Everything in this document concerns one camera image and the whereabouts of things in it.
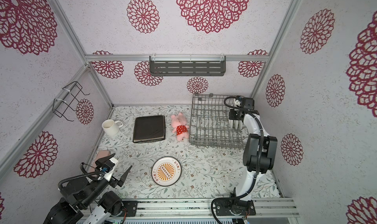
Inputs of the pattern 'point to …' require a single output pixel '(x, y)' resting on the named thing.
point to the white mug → (110, 126)
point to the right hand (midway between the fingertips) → (233, 110)
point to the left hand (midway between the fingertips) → (122, 162)
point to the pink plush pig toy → (179, 124)
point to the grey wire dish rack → (209, 124)
